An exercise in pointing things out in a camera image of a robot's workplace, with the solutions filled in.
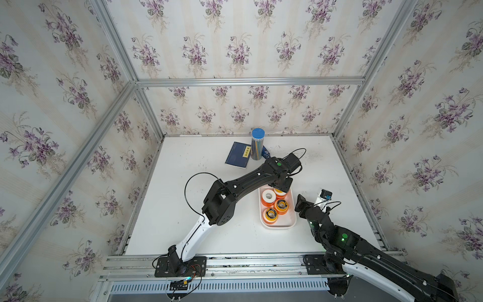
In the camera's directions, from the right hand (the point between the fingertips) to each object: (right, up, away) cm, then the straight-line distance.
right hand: (307, 199), depth 80 cm
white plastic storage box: (-8, -11, +4) cm, 14 cm away
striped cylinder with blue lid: (-21, +25, +16) cm, 36 cm away
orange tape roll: (-16, -1, +9) cm, 18 cm away
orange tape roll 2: (-11, 0, +8) cm, 13 cm away
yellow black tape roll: (-10, -5, +7) cm, 13 cm away
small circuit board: (-53, -31, -9) cm, 62 cm away
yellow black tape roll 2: (-16, -8, +4) cm, 18 cm away
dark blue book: (-30, +19, +31) cm, 47 cm away
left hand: (-8, +4, +8) cm, 12 cm away
